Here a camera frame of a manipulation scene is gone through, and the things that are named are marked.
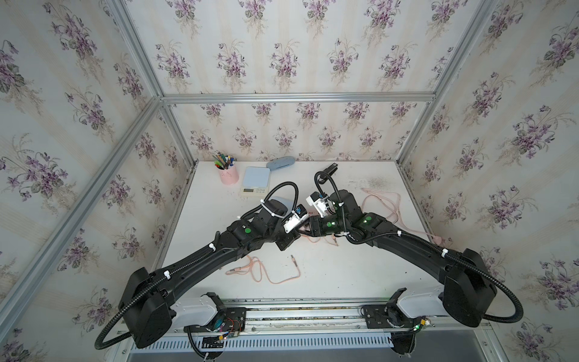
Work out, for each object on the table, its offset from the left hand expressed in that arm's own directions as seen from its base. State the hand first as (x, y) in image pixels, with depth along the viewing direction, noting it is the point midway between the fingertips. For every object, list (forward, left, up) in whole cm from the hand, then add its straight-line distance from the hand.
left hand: (296, 229), depth 77 cm
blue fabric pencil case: (+48, +7, -14) cm, 50 cm away
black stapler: (+42, -20, -13) cm, 48 cm away
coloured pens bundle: (+40, +34, -6) cm, 52 cm away
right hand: (-2, -2, +2) cm, 3 cm away
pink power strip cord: (+21, -45, -16) cm, 52 cm away
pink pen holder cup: (+33, +31, -10) cm, 46 cm away
